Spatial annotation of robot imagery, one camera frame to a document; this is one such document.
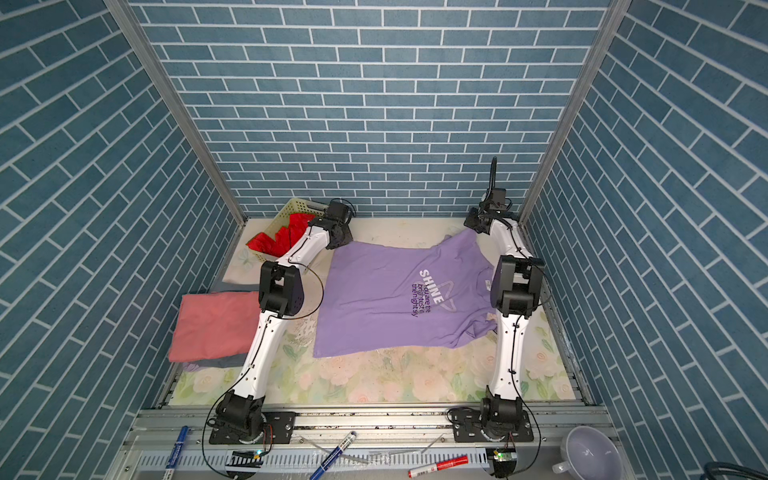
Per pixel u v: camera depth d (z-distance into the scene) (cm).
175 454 69
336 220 91
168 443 72
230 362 82
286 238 109
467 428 73
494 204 87
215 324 84
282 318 68
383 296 98
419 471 68
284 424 74
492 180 92
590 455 70
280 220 112
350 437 71
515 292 63
